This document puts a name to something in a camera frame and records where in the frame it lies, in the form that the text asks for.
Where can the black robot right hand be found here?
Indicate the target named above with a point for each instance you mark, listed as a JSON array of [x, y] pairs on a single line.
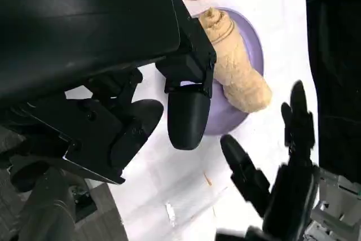
[[290, 196]]

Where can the small tan thread scrap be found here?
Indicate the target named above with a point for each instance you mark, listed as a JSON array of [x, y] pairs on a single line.
[[208, 179]]

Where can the dark grey robot body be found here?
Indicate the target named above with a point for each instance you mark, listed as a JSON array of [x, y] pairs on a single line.
[[48, 212]]

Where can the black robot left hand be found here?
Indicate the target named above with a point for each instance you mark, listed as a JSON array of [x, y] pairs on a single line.
[[84, 26]]

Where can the beige towel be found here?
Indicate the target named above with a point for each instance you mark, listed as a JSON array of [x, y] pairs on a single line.
[[239, 69]]

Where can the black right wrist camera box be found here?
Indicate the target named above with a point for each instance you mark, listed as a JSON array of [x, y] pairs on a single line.
[[237, 235]]

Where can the lilac plate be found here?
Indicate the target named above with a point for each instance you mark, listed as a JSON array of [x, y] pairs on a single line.
[[225, 117]]

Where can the grey metal machine frame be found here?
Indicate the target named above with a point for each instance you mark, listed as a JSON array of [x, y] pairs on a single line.
[[338, 204]]

